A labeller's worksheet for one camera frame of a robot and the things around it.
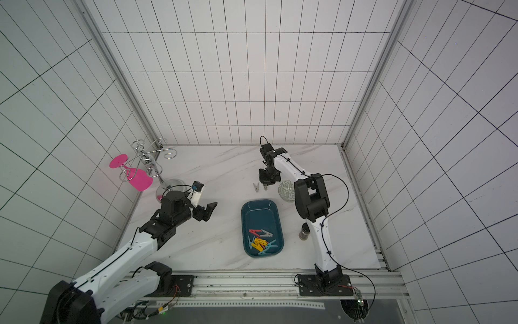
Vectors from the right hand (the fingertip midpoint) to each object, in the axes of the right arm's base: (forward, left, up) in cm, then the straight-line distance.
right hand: (258, 182), depth 99 cm
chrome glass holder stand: (+18, +65, +1) cm, 67 cm away
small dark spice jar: (-26, -21, +5) cm, 33 cm away
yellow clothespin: (-29, -3, -1) cm, 29 cm away
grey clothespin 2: (-25, -6, -2) cm, 25 cm away
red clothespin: (-24, 0, -2) cm, 24 cm away
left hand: (-17, +21, +8) cm, 28 cm away
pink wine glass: (-11, +50, +15) cm, 53 cm away
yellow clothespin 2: (-30, -2, -2) cm, 31 cm away
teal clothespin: (-30, -7, -2) cm, 30 cm away
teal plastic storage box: (-16, -4, -2) cm, 17 cm away
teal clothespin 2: (-29, +1, -2) cm, 29 cm away
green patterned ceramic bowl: (-3, -14, -1) cm, 14 cm away
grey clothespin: (-1, +1, -3) cm, 3 cm away
